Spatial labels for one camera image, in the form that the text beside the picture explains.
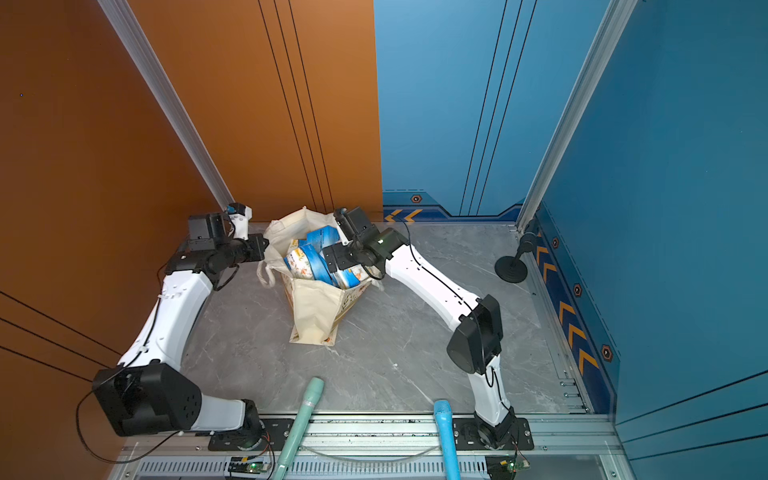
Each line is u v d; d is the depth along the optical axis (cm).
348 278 78
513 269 104
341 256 71
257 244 70
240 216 70
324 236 87
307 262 78
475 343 48
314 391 77
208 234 60
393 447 72
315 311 82
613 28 71
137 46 74
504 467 70
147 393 40
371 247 56
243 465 72
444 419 74
